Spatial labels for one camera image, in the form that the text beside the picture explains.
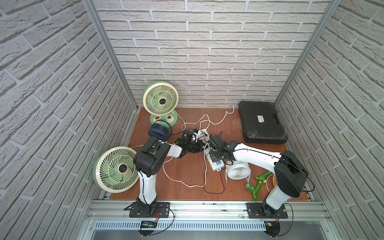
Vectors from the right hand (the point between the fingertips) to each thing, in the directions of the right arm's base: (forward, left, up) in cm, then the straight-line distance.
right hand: (216, 154), depth 89 cm
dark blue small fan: (+15, +34, +7) cm, 38 cm away
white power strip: (-6, 0, -3) cm, 7 cm away
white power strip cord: (+27, 0, -2) cm, 27 cm away
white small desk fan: (-13, -9, +6) cm, 17 cm away
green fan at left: (-11, +53, +11) cm, 55 cm away
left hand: (+9, +6, -1) cm, 11 cm away
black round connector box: (-38, -23, -7) cm, 45 cm away
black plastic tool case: (+20, -34, +2) cm, 40 cm away
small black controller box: (-32, +39, -7) cm, 51 cm away
